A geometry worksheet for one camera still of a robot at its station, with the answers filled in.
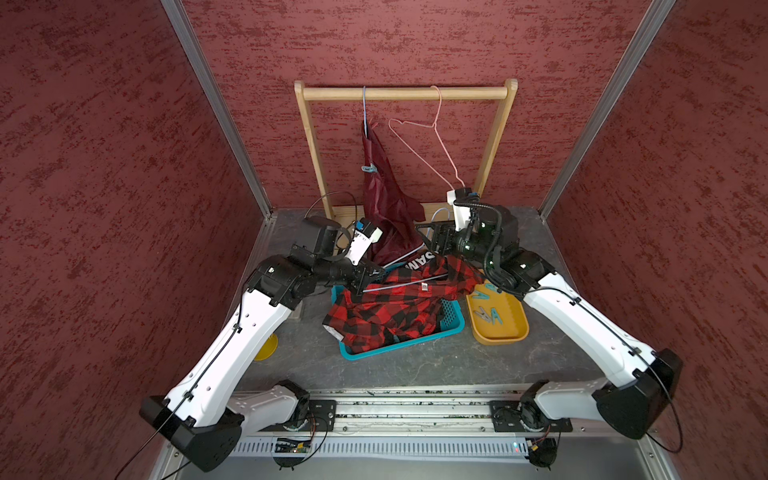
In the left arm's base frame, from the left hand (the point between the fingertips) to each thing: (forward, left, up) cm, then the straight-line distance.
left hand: (377, 278), depth 66 cm
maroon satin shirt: (+23, -2, +2) cm, 23 cm away
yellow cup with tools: (-7, +32, -28) cm, 43 cm away
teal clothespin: (+5, -36, -29) cm, 46 cm away
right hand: (+11, -11, +3) cm, 16 cm away
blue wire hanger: (+7, -7, +1) cm, 10 cm away
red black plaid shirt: (+2, -5, -17) cm, 18 cm away
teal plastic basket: (+1, -21, -24) cm, 32 cm away
